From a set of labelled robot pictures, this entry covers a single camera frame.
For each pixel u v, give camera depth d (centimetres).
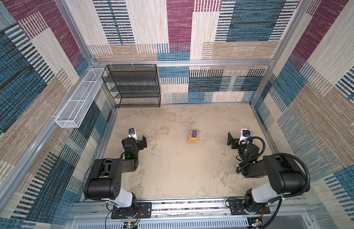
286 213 73
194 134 94
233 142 82
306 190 43
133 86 111
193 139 94
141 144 87
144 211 73
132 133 80
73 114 71
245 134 76
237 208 73
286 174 46
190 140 95
